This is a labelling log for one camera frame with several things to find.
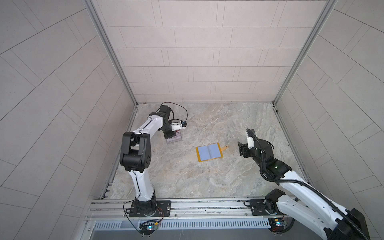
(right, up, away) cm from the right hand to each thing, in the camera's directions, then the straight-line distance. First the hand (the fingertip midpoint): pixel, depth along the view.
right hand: (242, 141), depth 81 cm
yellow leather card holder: (-17, -9, +10) cm, 22 cm away
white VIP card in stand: (-37, -1, +15) cm, 40 cm away
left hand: (-39, +5, +15) cm, 42 cm away
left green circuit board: (-47, -36, -16) cm, 61 cm away
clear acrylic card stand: (-38, +2, +2) cm, 38 cm away
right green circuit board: (+13, -35, -12) cm, 40 cm away
